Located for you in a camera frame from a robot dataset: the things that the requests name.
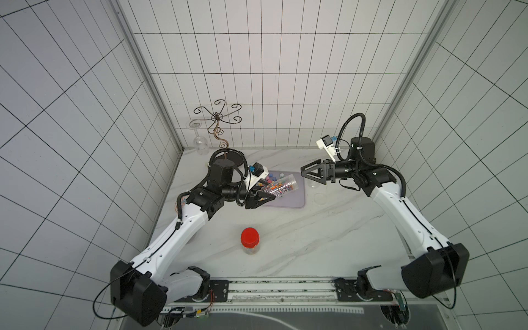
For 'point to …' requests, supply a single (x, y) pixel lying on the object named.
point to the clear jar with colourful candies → (311, 185)
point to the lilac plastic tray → (295, 199)
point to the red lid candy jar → (249, 240)
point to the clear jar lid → (320, 199)
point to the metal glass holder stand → (218, 119)
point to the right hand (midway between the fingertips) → (304, 168)
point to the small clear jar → (281, 186)
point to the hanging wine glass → (200, 143)
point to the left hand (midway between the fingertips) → (267, 194)
